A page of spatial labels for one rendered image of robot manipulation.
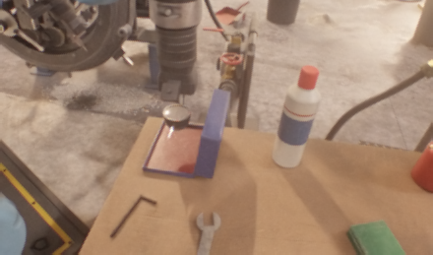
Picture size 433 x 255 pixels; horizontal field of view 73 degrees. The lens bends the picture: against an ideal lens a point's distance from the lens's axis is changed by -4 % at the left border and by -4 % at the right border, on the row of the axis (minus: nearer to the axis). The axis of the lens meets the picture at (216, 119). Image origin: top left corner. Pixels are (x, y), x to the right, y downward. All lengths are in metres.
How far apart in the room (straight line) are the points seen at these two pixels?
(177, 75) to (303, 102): 0.24
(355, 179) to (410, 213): 0.12
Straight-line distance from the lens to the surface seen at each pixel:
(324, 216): 0.63
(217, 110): 0.61
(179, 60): 0.55
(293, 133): 0.61
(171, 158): 0.67
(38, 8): 1.06
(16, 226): 0.39
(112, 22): 1.28
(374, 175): 0.75
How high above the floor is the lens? 0.96
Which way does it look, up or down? 39 degrees down
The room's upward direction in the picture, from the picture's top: 4 degrees clockwise
